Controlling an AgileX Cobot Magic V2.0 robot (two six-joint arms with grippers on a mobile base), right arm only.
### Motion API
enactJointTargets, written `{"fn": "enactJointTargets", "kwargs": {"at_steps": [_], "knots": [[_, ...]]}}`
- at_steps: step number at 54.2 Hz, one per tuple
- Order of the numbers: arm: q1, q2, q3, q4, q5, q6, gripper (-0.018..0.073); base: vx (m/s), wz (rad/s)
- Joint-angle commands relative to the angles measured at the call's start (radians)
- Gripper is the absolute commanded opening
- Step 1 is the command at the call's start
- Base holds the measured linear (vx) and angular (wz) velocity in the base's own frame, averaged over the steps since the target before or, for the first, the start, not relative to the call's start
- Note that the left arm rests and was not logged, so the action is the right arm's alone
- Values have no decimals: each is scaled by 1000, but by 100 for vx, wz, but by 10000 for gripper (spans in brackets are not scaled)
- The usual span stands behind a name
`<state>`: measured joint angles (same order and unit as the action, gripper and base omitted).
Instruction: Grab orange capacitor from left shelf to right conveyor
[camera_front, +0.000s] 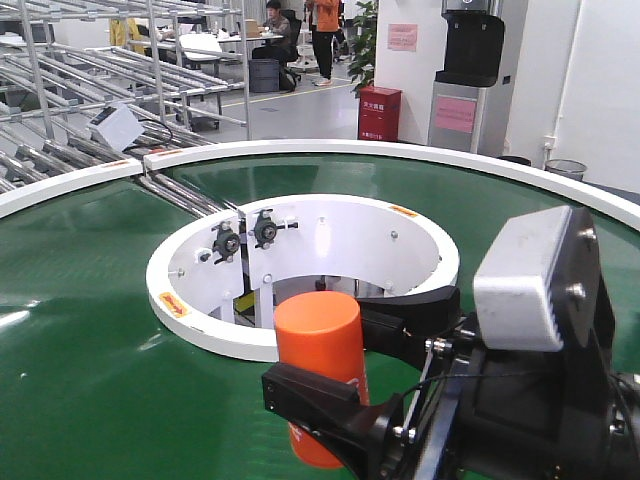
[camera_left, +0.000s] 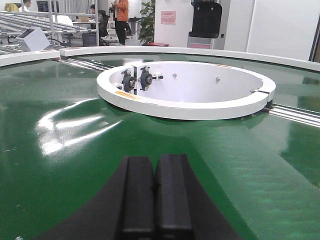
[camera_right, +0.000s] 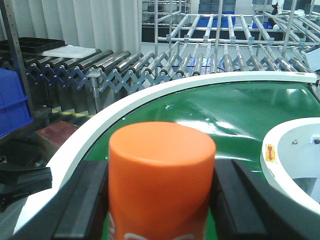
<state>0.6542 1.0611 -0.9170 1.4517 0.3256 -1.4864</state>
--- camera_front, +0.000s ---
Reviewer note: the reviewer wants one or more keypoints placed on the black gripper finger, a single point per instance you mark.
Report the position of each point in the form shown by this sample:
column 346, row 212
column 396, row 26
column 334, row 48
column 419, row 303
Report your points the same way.
column 310, row 395
column 415, row 315

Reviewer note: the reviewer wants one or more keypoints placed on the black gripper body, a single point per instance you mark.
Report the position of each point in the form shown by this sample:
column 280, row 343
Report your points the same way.
column 500, row 425

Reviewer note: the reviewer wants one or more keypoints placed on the orange cylinder capacitor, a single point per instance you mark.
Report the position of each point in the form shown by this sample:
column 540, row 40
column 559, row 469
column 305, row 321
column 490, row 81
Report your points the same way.
column 317, row 330

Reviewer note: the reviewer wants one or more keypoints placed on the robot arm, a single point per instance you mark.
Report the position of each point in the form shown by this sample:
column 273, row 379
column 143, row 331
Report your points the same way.
column 625, row 440

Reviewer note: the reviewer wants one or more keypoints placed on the round white green-belt conveyor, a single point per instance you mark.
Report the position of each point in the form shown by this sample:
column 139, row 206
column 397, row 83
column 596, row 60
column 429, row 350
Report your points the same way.
column 100, row 350

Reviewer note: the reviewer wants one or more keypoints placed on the red extinguisher box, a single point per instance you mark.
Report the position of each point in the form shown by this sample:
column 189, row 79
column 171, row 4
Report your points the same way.
column 380, row 115

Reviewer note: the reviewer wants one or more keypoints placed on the black backpack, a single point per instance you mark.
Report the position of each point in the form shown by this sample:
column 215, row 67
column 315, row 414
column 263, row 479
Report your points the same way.
column 287, row 80

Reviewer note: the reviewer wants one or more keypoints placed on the black grey water dispenser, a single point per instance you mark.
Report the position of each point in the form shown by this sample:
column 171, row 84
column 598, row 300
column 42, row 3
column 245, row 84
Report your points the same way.
column 472, row 50

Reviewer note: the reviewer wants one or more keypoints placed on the tall potted plant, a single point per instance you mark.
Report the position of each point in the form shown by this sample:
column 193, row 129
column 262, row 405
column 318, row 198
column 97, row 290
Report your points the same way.
column 365, row 45

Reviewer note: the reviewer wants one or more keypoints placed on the pink paper notice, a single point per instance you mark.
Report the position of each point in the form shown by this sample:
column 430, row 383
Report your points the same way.
column 402, row 37

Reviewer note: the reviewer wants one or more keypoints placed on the grey storage bin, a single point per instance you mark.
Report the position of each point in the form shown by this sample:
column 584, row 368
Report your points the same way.
column 264, row 75

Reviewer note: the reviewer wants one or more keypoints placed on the black office chair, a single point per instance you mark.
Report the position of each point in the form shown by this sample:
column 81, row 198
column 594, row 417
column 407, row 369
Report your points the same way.
column 305, row 50

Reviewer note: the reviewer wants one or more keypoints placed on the person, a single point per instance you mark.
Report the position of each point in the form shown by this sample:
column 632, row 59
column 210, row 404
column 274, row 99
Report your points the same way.
column 277, row 30
column 325, row 30

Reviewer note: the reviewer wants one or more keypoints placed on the white control box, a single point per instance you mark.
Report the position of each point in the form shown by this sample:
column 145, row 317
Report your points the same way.
column 117, row 127

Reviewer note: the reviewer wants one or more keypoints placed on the white desk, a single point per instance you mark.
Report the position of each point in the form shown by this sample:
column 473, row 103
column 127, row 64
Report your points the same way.
column 210, row 45

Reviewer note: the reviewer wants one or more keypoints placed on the steel roller rack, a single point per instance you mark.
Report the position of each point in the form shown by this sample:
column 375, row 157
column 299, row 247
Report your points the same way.
column 60, row 150

